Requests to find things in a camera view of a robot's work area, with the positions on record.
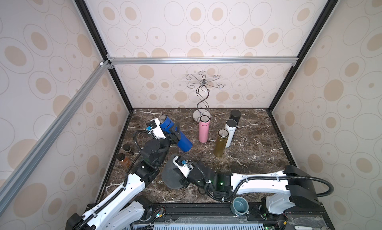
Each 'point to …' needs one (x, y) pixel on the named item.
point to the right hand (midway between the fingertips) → (179, 162)
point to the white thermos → (231, 125)
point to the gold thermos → (221, 138)
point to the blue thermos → (184, 144)
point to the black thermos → (235, 115)
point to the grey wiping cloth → (171, 175)
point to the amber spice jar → (125, 161)
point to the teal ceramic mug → (239, 206)
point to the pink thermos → (203, 129)
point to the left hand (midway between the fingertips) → (180, 123)
